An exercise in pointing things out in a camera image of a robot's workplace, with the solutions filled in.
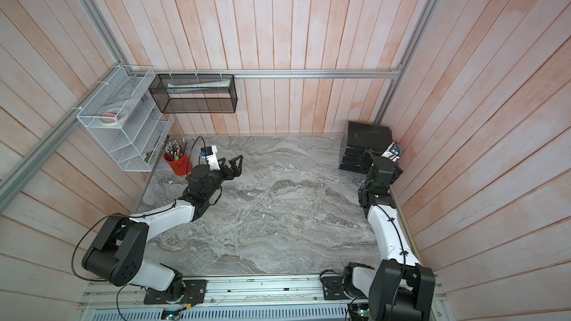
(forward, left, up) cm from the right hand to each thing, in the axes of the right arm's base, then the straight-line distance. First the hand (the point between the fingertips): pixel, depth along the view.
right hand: (381, 153), depth 80 cm
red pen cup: (+5, +82, -16) cm, 84 cm away
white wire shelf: (-1, +89, +6) cm, 89 cm away
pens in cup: (+7, +83, -7) cm, 83 cm away
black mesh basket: (+36, +80, +1) cm, 88 cm away
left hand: (+1, +55, -6) cm, 56 cm away
